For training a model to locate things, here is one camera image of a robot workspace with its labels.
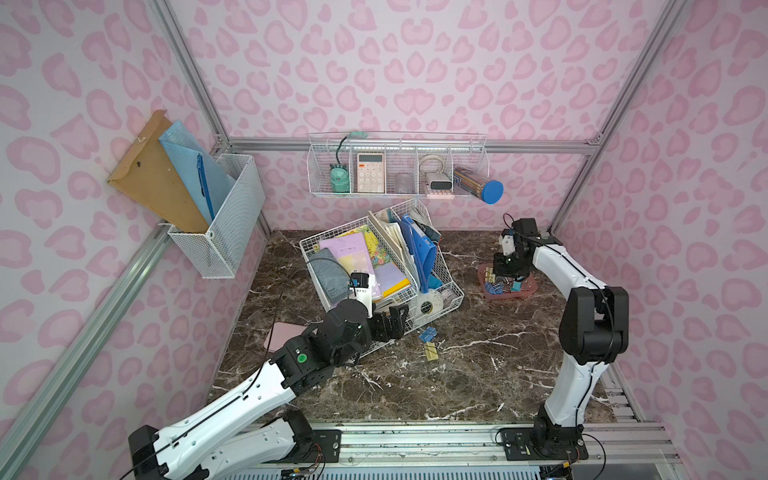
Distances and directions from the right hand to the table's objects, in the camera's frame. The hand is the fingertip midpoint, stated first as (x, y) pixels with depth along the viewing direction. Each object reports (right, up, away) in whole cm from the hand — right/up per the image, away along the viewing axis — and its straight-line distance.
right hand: (496, 265), depth 97 cm
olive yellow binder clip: (0, -4, +6) cm, 7 cm away
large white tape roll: (-21, -10, -4) cm, 23 cm away
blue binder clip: (-23, -21, -7) cm, 32 cm away
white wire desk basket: (-33, +1, -13) cm, 36 cm away
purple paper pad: (-45, +4, -11) cm, 47 cm away
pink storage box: (+11, -6, +1) cm, 12 cm away
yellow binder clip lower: (-22, -25, -9) cm, 35 cm away
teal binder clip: (+7, -7, +2) cm, 10 cm away
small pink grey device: (-20, +24, -7) cm, 32 cm away
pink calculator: (-41, +29, -2) cm, 50 cm away
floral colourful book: (-38, +4, -11) cm, 40 cm away
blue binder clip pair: (+1, -8, +4) cm, 9 cm away
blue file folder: (-25, +5, -10) cm, 27 cm away
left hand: (-33, -7, -28) cm, 44 cm away
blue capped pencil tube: (-7, +21, -13) cm, 26 cm away
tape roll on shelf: (-21, +35, -2) cm, 41 cm away
